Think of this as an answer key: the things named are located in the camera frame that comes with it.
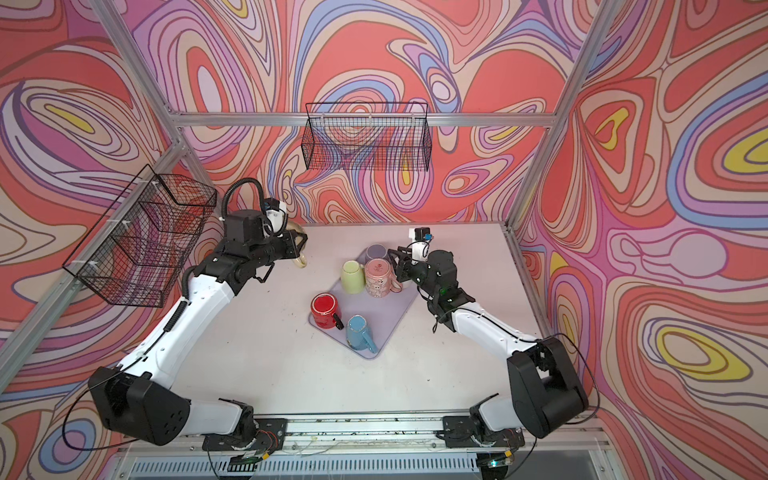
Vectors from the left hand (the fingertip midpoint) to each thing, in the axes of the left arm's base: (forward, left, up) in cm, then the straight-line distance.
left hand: (309, 234), depth 77 cm
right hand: (-1, -23, -8) cm, 24 cm away
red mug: (-10, -2, -21) cm, 23 cm away
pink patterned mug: (-1, -18, -19) cm, 27 cm away
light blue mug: (-19, -12, -21) cm, 31 cm away
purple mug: (+12, -16, -22) cm, 30 cm away
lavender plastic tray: (-8, -19, -30) cm, 36 cm away
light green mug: (+1, -10, -22) cm, 24 cm away
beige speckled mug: (-5, +2, -5) cm, 7 cm away
